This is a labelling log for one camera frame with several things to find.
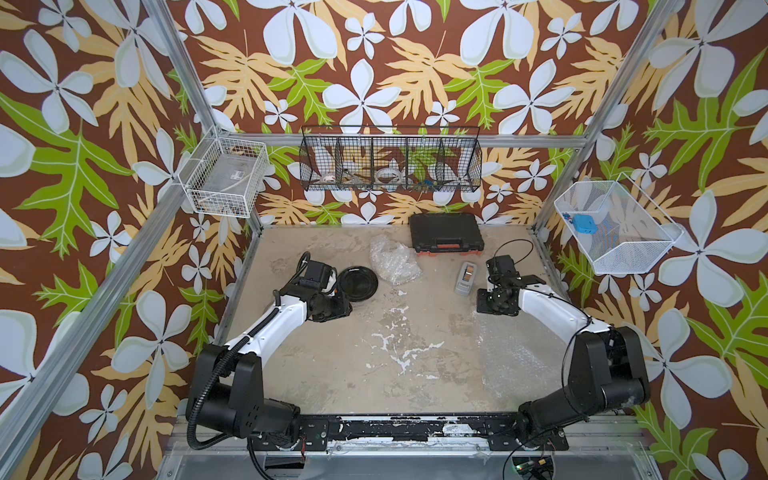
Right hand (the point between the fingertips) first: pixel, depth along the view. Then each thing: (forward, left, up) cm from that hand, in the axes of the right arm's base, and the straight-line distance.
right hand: (481, 303), depth 92 cm
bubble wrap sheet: (-16, -9, -6) cm, 19 cm away
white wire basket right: (+7, -35, +24) cm, 43 cm away
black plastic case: (+33, +6, -3) cm, 34 cm away
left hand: (-2, +41, +3) cm, 42 cm away
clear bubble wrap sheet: (+16, +27, +1) cm, 31 cm away
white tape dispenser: (+11, +2, -3) cm, 12 cm away
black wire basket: (+41, +28, +25) cm, 56 cm away
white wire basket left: (+26, +77, +29) cm, 87 cm away
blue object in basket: (+15, -29, +19) cm, 38 cm away
